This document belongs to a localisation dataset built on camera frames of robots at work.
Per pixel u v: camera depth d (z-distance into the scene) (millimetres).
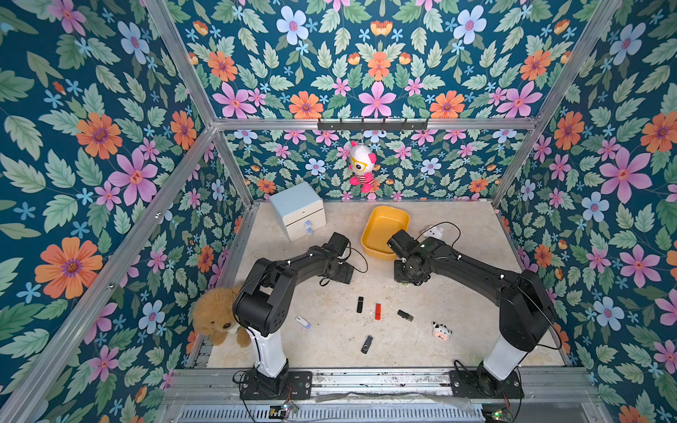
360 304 893
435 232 1045
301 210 976
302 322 859
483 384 642
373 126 930
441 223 784
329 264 711
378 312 880
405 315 866
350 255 838
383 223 1101
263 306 491
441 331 818
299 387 734
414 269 634
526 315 460
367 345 807
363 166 973
